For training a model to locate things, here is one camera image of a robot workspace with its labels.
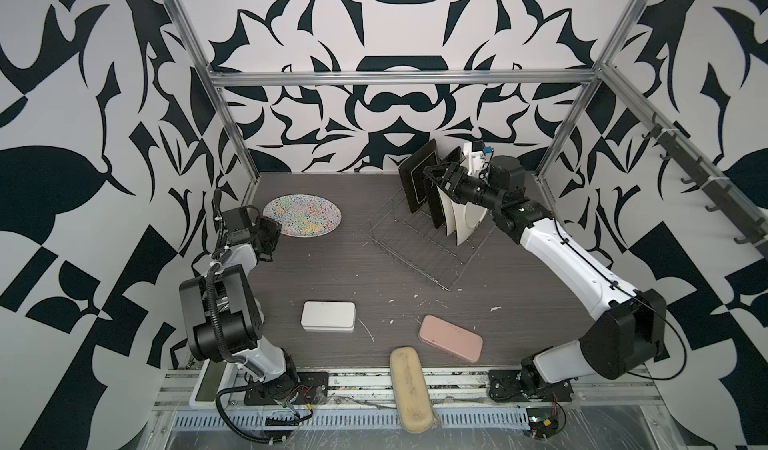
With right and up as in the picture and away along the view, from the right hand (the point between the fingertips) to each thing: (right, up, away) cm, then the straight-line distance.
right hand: (431, 172), depth 72 cm
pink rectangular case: (+7, -43, +8) cm, 44 cm away
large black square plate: (-2, +1, +24) cm, 24 cm away
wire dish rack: (-2, -18, +29) cm, 34 cm away
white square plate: (+13, -12, +18) cm, 26 cm away
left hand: (-43, -11, +20) cm, 49 cm away
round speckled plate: (-38, -11, +28) cm, 48 cm away
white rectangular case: (-27, -38, +9) cm, 48 cm away
